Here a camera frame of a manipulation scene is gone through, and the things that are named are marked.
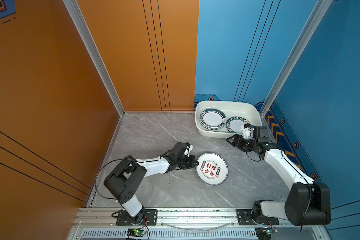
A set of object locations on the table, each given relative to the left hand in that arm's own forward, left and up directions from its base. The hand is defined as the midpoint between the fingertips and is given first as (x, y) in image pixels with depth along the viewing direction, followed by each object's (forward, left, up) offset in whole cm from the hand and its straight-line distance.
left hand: (200, 162), depth 86 cm
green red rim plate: (+36, -11, -1) cm, 37 cm away
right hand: (+9, -16, +9) cm, 21 cm away
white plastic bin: (+46, -40, -1) cm, 60 cm away
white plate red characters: (-2, -8, -3) cm, 8 cm away
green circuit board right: (-32, -30, -7) cm, 44 cm away
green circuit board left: (-33, +32, -8) cm, 46 cm away
